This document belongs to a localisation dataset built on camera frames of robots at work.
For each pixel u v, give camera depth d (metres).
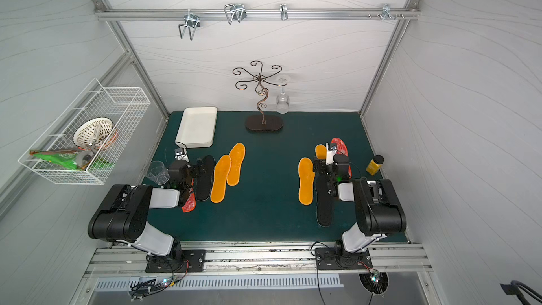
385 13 0.77
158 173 0.95
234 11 0.76
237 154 1.03
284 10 0.79
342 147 1.05
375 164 0.91
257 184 0.93
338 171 0.73
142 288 0.69
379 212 0.46
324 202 0.87
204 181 0.93
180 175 0.71
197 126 1.12
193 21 0.78
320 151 1.05
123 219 0.45
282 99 0.96
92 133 0.66
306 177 0.95
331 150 0.84
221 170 0.96
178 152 0.81
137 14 0.80
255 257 0.75
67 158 0.55
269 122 1.15
